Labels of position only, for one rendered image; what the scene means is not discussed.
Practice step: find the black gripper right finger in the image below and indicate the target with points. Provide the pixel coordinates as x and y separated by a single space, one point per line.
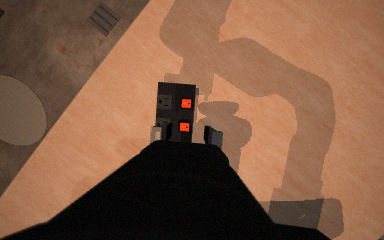
211 136

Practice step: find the black power strip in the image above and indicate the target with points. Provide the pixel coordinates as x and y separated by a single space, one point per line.
175 104

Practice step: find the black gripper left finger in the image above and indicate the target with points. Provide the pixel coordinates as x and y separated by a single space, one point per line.
162 132

